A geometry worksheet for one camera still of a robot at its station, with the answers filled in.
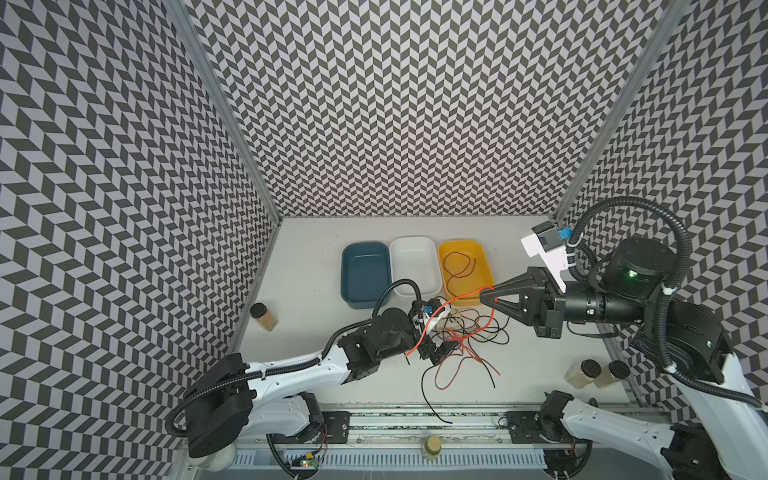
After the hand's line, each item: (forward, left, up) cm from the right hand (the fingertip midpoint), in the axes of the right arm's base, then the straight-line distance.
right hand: (486, 299), depth 43 cm
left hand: (+9, +1, -28) cm, 29 cm away
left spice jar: (+16, +51, -37) cm, 65 cm away
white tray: (+40, +8, -43) cm, 59 cm away
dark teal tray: (+34, +24, -43) cm, 60 cm away
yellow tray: (+35, -9, -45) cm, 57 cm away
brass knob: (-15, +7, -32) cm, 36 cm away
